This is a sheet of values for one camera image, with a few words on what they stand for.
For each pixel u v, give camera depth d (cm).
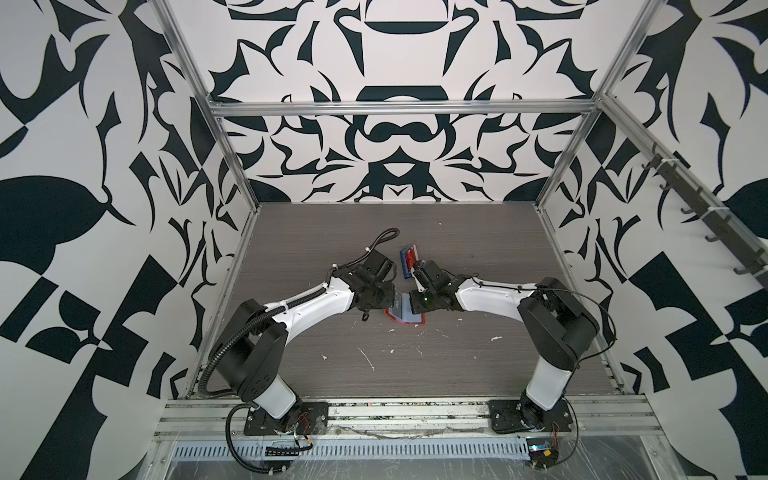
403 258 104
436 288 73
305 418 73
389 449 65
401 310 91
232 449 69
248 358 44
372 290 62
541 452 71
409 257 102
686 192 64
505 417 74
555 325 48
